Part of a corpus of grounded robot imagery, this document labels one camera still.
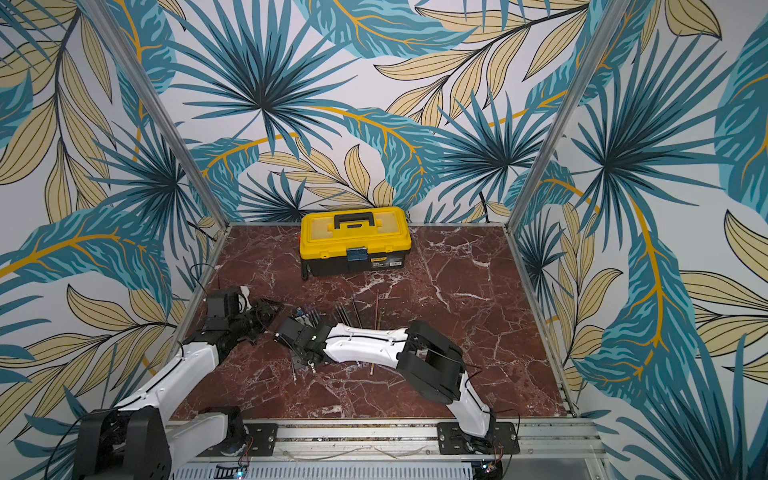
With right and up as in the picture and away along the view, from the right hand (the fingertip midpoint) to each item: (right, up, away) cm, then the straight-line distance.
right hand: (302, 351), depth 83 cm
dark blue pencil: (-2, -6, 0) cm, 6 cm away
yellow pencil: (+20, -5, +1) cm, 20 cm away
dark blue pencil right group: (+15, +8, +11) cm, 20 cm away
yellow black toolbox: (+11, +32, +12) cm, 35 cm away
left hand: (-7, +11, +2) cm, 13 cm away
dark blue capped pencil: (+10, +8, +11) cm, 17 cm away
